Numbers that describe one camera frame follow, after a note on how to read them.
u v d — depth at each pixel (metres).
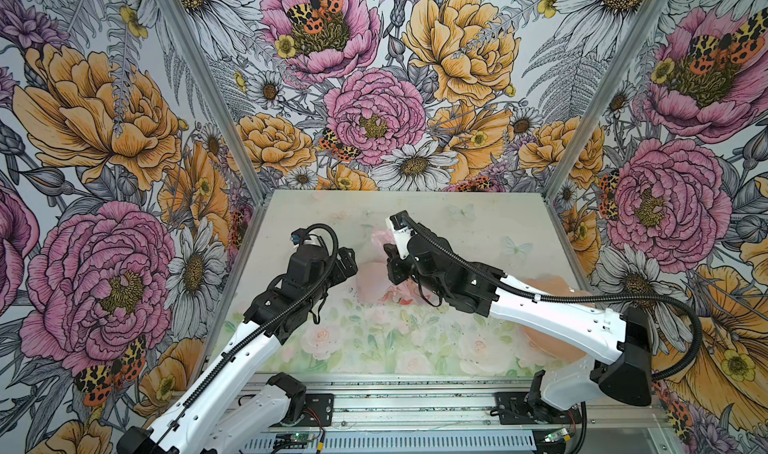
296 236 0.65
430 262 0.51
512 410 0.73
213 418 0.42
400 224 0.58
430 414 0.75
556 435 0.72
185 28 0.78
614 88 0.90
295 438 0.71
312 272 0.54
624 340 0.41
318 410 0.74
